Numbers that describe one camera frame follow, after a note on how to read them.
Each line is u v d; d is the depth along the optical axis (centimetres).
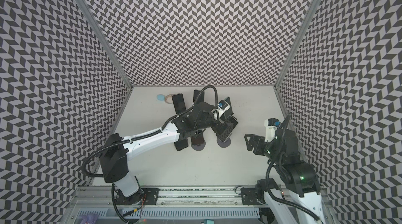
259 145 55
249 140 59
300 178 39
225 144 87
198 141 83
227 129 66
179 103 98
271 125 55
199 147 86
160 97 112
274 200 42
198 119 59
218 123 64
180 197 72
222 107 64
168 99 109
